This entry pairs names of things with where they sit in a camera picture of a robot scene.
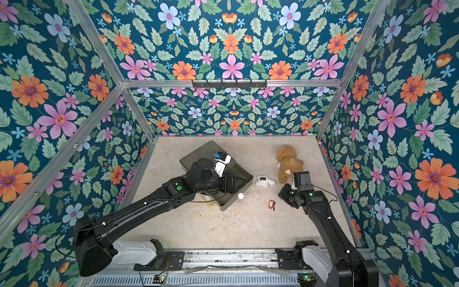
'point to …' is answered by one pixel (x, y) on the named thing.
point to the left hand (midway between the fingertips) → (241, 179)
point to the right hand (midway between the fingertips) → (280, 192)
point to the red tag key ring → (271, 204)
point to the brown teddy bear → (287, 161)
